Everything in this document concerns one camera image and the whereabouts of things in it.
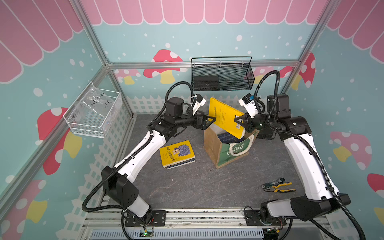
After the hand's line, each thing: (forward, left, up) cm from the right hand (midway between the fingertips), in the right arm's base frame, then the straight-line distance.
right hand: (237, 118), depth 68 cm
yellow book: (+2, +5, -1) cm, 6 cm away
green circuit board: (-41, +44, -39) cm, 71 cm away
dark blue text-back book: (-6, +29, -35) cm, 46 cm away
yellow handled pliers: (-20, -23, -36) cm, 47 cm away
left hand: (+1, +13, -2) cm, 13 cm away
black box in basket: (+29, +13, 0) cm, 32 cm away
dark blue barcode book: (+7, 0, -25) cm, 26 cm away
